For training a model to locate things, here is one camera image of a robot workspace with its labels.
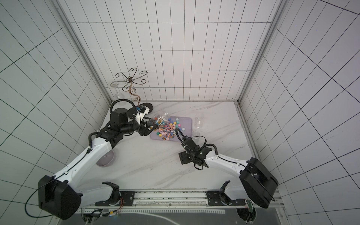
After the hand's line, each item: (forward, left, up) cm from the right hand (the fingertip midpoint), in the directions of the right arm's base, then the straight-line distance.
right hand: (186, 151), depth 87 cm
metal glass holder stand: (+34, +39, +29) cm, 59 cm away
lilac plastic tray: (+14, +14, -1) cm, 20 cm away
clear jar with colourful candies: (+21, -8, +6) cm, 23 cm away
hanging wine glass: (+27, +47, +21) cm, 58 cm away
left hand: (+5, +19, +21) cm, 28 cm away
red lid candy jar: (+6, +15, +24) cm, 29 cm away
